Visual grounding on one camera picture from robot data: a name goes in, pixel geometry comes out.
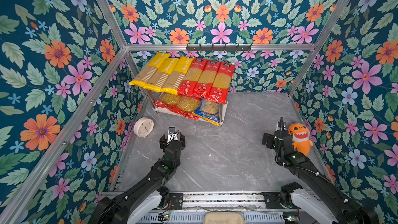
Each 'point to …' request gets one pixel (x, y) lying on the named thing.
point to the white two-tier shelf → (223, 107)
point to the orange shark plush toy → (300, 132)
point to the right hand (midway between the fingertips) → (271, 134)
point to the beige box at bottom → (224, 218)
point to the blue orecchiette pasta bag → (209, 111)
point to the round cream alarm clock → (143, 127)
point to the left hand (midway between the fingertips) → (174, 130)
